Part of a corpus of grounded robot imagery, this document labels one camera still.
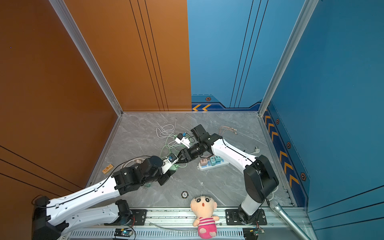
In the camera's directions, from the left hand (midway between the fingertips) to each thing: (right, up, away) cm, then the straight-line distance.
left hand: (173, 166), depth 75 cm
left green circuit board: (-23, -31, -4) cm, 39 cm away
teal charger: (+21, +1, +10) cm, 23 cm away
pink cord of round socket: (-26, -2, +19) cm, 32 cm away
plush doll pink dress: (+15, -18, -6) cm, 24 cm away
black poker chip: (+5, -17, +6) cm, 19 cm away
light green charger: (+2, 0, -2) cm, 3 cm away
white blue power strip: (+28, -2, +14) cm, 31 cm away
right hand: (+3, +3, 0) cm, 4 cm away
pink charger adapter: (+16, 0, +10) cm, 19 cm away
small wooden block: (-42, -6, +14) cm, 45 cm away
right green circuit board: (+38, -30, -6) cm, 49 cm away
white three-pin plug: (+52, +4, +21) cm, 56 cm away
